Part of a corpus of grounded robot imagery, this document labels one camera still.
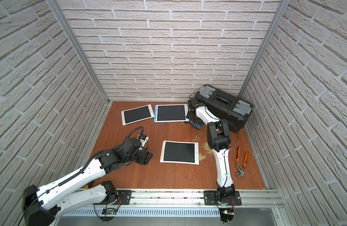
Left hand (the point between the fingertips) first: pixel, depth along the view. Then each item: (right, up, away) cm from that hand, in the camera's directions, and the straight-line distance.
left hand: (149, 151), depth 77 cm
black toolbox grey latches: (+47, +27, +18) cm, 57 cm away
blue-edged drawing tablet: (+10, +22, +33) cm, 41 cm away
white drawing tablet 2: (+17, -5, +15) cm, 23 cm away
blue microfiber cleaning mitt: (+31, +12, +23) cm, 41 cm away
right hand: (+31, +18, +29) cm, 46 cm away
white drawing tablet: (-18, +20, +34) cm, 44 cm away
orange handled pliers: (+54, -14, +6) cm, 56 cm away
